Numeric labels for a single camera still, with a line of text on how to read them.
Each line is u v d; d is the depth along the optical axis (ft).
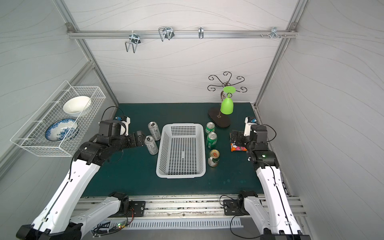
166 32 2.50
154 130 2.98
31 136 1.86
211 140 2.90
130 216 2.35
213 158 2.65
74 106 2.48
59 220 1.21
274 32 2.51
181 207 2.47
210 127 3.13
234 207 2.41
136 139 2.09
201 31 2.36
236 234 2.18
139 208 2.41
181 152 3.07
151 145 2.76
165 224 2.31
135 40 2.58
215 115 3.67
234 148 3.08
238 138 2.18
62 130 2.13
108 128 1.65
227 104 2.96
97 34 2.57
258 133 1.74
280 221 1.26
